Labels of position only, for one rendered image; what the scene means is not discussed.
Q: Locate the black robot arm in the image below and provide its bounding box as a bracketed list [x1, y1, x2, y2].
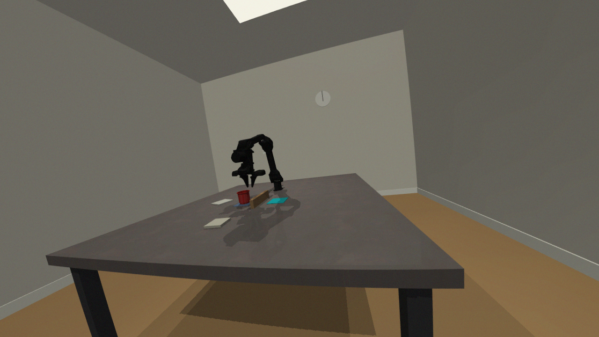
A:
[231, 134, 283, 191]

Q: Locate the red cup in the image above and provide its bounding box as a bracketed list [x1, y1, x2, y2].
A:
[237, 190, 250, 205]

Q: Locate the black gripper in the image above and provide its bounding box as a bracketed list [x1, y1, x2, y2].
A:
[232, 161, 265, 187]

